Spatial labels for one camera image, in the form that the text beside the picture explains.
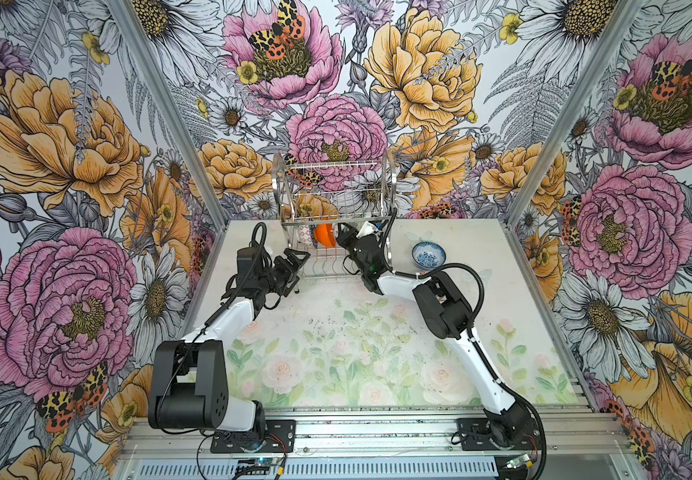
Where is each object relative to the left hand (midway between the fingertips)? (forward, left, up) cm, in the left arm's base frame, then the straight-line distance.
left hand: (307, 271), depth 88 cm
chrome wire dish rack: (+40, +2, -7) cm, 40 cm away
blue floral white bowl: (+17, -41, -14) cm, 47 cm away
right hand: (+19, -8, -1) cm, 21 cm away
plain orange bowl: (+17, -4, -3) cm, 18 cm away
